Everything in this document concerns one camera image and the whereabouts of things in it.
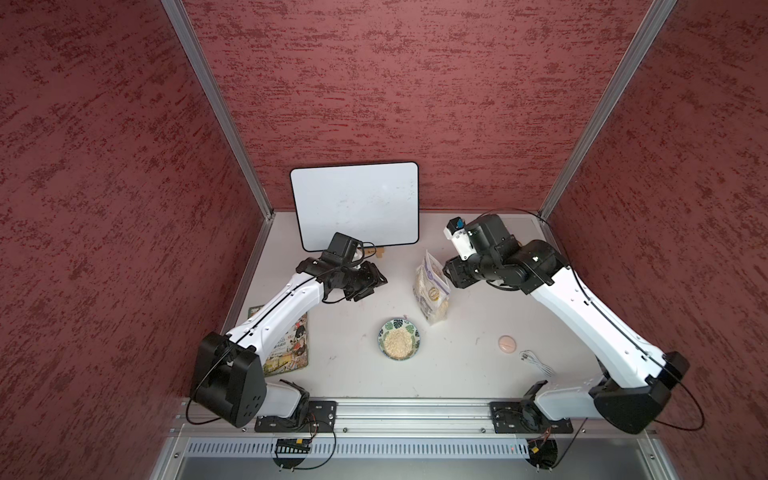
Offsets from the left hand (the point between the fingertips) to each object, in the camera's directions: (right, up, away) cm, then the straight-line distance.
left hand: (381, 289), depth 80 cm
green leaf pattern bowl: (+5, -15, +4) cm, 16 cm away
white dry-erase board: (-2, +26, +17) cm, 31 cm away
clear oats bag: (+14, 0, +2) cm, 14 cm away
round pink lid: (+37, -17, +5) cm, 41 cm away
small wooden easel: (-1, +10, +21) cm, 23 cm away
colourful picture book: (-26, -19, +5) cm, 33 cm away
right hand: (+18, +6, -8) cm, 21 cm away
